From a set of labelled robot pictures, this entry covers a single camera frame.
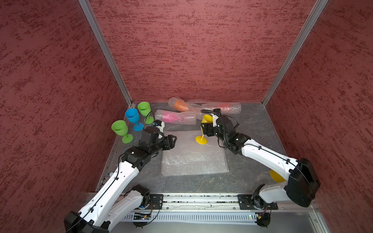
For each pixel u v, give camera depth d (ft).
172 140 2.19
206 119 2.54
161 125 2.22
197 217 2.33
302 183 1.36
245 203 2.42
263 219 2.33
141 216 2.37
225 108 3.50
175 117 3.36
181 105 3.60
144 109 3.13
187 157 2.90
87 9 2.35
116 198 1.46
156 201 2.43
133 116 3.11
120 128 2.82
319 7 2.33
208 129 2.34
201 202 2.47
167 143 2.12
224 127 1.92
